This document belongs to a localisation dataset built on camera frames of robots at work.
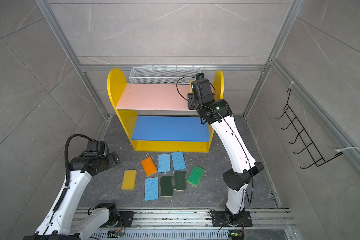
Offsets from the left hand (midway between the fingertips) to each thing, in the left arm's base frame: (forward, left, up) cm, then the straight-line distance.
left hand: (109, 158), depth 77 cm
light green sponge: (-5, -46, -14) cm, 49 cm away
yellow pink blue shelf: (+48, -20, -17) cm, 55 cm away
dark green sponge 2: (-9, -37, -14) cm, 41 cm away
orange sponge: (+2, -18, -15) cm, 24 cm away
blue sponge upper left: (+4, -27, -16) cm, 32 cm away
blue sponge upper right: (+4, -36, -15) cm, 40 cm away
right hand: (+19, -46, +26) cm, 56 cm away
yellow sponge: (-6, -7, -16) cm, 18 cm away
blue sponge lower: (-12, -21, -15) cm, 28 cm away
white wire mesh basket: (+52, -28, +17) cm, 61 cm away
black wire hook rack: (-11, -94, +16) cm, 96 cm away
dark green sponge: (-13, -30, -15) cm, 36 cm away
